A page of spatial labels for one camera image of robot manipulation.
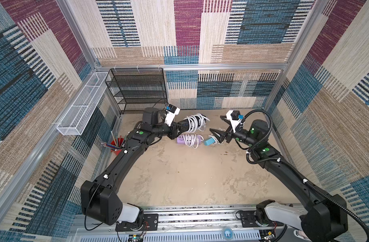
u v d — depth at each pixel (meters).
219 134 0.65
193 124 0.73
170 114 0.66
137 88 1.08
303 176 0.47
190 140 0.97
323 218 0.38
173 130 0.65
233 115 0.59
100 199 0.40
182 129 0.73
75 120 0.71
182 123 0.72
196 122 0.74
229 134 0.63
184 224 0.73
